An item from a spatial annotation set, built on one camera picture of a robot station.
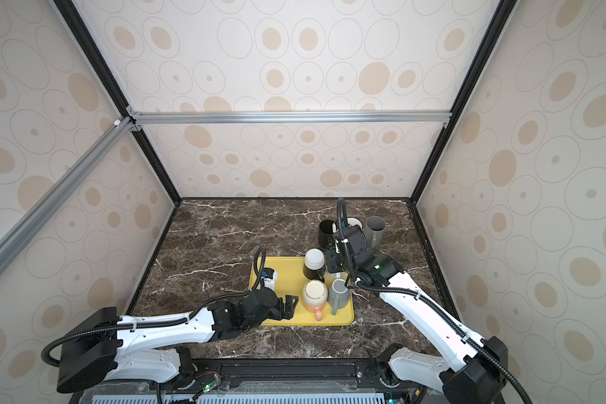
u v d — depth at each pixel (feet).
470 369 1.24
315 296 2.62
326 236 3.21
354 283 1.69
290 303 2.35
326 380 2.39
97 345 1.33
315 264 2.88
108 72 2.61
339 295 2.67
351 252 1.80
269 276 2.39
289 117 2.98
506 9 2.21
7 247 1.74
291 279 3.03
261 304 1.93
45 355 1.35
